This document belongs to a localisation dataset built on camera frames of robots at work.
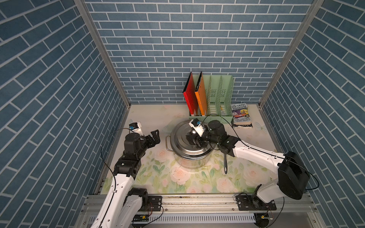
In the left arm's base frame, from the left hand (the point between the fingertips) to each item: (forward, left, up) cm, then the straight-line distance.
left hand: (156, 132), depth 76 cm
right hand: (+2, -19, -2) cm, 19 cm away
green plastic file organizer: (+47, -42, -9) cm, 64 cm away
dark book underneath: (+19, -58, -20) cm, 65 cm away
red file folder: (+27, -18, +4) cm, 33 cm away
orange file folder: (+27, -25, +6) cm, 37 cm away
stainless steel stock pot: (-9, -16, -19) cm, 27 cm away
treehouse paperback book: (+29, -58, -17) cm, 67 cm away
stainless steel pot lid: (-5, -14, -5) cm, 16 cm away
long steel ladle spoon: (-10, -41, -20) cm, 47 cm away
